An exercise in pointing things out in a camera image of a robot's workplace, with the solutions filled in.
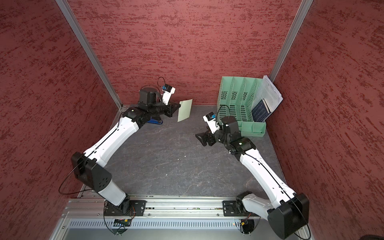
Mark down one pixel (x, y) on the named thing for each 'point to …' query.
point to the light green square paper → (184, 111)
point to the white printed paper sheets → (266, 89)
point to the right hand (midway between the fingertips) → (202, 133)
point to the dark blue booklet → (261, 111)
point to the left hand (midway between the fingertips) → (178, 107)
